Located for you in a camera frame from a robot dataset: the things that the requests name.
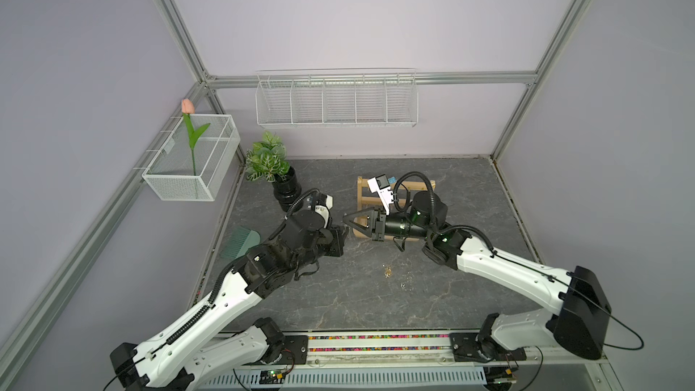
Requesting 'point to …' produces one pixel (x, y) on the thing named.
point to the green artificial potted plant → (267, 160)
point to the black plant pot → (287, 189)
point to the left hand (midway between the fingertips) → (347, 232)
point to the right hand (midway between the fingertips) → (343, 221)
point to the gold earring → (387, 272)
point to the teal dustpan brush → (239, 242)
